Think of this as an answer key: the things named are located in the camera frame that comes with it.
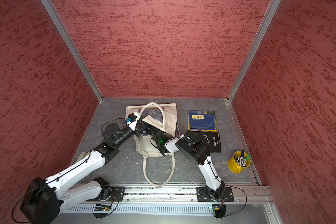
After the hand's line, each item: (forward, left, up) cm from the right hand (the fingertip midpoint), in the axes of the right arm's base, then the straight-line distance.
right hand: (147, 125), depth 96 cm
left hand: (-10, -3, +20) cm, 22 cm away
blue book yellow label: (+6, -41, -5) cm, 41 cm away
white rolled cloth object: (-20, +39, -3) cm, 44 cm away
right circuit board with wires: (-49, -41, -9) cm, 65 cm away
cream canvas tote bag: (-7, -13, +18) cm, 23 cm away
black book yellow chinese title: (-10, -44, -4) cm, 45 cm away
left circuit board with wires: (-47, +22, -9) cm, 52 cm away
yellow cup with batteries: (-29, -52, +9) cm, 60 cm away
